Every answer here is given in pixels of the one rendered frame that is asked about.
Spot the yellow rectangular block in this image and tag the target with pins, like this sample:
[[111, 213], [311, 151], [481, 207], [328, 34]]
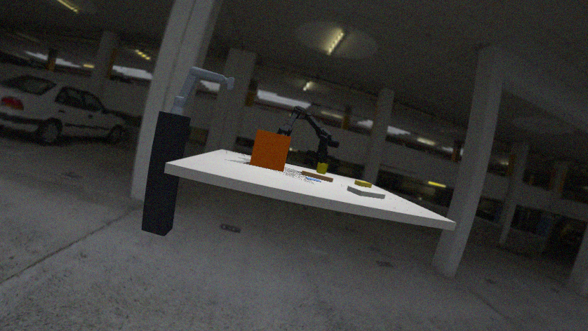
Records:
[[363, 184]]

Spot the tan flat bar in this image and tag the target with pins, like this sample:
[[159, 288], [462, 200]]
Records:
[[321, 177]]

